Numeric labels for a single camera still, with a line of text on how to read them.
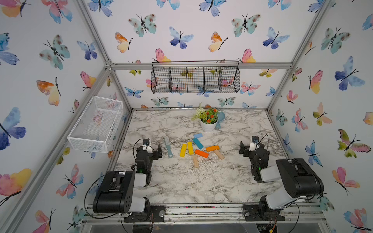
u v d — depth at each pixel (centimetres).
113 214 46
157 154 84
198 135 105
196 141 102
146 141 78
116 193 44
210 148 97
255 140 79
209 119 96
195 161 91
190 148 99
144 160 69
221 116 117
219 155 95
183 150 96
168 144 99
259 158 70
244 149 83
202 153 96
